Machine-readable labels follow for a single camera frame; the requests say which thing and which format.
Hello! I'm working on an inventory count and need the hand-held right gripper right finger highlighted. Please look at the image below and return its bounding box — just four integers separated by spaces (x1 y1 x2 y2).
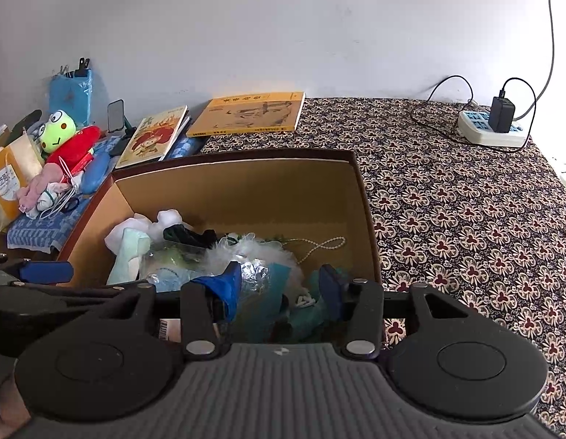
320 265 476 361

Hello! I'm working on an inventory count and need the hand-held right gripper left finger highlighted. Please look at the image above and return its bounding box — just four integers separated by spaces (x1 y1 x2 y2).
88 260 242 361

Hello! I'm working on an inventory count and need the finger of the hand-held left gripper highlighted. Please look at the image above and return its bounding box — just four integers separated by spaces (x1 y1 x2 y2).
6 282 140 301
0 254 74 285

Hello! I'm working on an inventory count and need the clear plastic wrap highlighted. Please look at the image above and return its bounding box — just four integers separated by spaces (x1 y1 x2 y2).
141 247 272 325

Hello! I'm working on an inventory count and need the teal blue cloth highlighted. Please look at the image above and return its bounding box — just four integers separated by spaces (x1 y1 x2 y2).
237 263 339 344

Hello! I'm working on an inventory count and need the white panda plush toy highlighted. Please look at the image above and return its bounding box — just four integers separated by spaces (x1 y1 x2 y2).
207 233 311 307

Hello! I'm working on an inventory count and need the white bead string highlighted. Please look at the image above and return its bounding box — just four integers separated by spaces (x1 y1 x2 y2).
297 237 345 266

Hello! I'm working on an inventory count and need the brown cardboard box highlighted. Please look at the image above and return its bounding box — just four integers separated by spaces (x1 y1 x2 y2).
57 149 384 344

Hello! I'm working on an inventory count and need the blue patterned cloth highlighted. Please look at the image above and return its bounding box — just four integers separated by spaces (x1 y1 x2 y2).
6 135 206 254

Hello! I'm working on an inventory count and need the black cloth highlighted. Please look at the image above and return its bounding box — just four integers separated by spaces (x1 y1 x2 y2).
163 223 219 250

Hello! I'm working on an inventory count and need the pale green towel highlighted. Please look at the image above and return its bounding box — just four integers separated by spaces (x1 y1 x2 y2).
107 228 151 286

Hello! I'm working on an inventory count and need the white labelled packet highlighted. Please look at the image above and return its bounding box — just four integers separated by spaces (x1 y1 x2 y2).
157 318 183 344

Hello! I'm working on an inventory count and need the pink plush toy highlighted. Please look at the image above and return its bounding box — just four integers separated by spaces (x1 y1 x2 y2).
17 162 76 213

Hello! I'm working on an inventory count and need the white plastic bag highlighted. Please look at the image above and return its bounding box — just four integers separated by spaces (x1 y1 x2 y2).
104 209 192 257

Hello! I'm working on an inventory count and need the yellow paper bag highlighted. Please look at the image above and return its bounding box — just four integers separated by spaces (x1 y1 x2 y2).
0 134 45 232

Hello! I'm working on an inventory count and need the blue oval pouch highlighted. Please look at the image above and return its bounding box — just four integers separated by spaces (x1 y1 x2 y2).
79 151 111 193

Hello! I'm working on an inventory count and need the cartoon cover book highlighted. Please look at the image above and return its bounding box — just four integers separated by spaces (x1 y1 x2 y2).
115 106 191 169

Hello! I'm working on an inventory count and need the black phone holder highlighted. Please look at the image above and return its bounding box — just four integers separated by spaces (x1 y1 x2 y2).
107 99 137 140

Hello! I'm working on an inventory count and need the yellow book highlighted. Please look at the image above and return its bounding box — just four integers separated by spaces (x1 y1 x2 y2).
186 91 306 138

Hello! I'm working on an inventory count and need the blue box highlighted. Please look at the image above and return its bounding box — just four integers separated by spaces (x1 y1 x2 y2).
49 68 95 129

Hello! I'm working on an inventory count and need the black charger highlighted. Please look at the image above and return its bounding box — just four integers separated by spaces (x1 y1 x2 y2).
488 96 516 134

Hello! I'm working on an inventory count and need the white cord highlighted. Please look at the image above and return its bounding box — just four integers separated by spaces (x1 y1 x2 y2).
38 155 83 215

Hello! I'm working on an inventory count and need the grey cable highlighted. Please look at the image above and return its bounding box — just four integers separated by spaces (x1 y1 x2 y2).
523 0 556 117

